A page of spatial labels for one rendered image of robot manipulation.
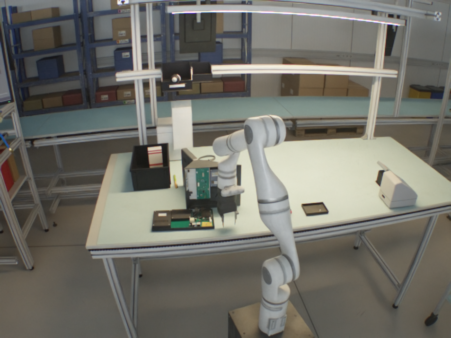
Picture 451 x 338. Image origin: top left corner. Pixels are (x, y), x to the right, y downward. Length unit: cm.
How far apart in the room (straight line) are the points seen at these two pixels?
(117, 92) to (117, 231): 379
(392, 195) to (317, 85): 343
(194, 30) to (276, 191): 235
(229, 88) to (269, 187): 427
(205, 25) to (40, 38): 285
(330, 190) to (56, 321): 199
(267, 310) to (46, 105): 480
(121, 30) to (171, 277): 348
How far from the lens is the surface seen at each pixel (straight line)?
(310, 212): 155
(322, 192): 174
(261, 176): 95
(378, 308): 259
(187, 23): 311
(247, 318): 129
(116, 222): 153
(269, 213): 97
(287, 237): 101
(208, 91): 512
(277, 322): 120
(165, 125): 193
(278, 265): 102
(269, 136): 95
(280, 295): 109
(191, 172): 149
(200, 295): 250
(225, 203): 137
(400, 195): 171
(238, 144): 112
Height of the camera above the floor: 188
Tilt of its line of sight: 28 degrees down
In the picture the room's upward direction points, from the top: straight up
